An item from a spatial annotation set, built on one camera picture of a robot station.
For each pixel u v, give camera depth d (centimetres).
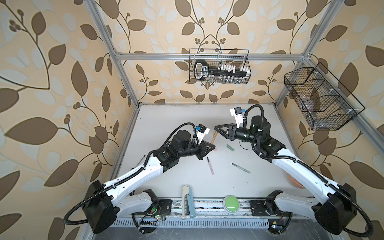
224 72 83
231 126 62
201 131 63
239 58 91
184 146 57
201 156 63
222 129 69
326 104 72
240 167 88
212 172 87
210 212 74
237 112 63
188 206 72
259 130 53
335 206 38
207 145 69
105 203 39
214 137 69
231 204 74
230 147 96
